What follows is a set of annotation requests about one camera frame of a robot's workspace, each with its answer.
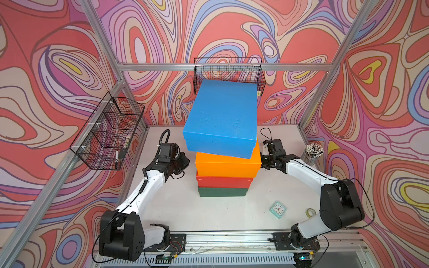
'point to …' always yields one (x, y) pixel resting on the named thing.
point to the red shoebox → (223, 182)
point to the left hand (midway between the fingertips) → (192, 159)
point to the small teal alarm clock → (278, 209)
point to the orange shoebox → (211, 164)
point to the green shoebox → (216, 192)
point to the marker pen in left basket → (117, 159)
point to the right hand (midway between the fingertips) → (251, 164)
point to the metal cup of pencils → (311, 153)
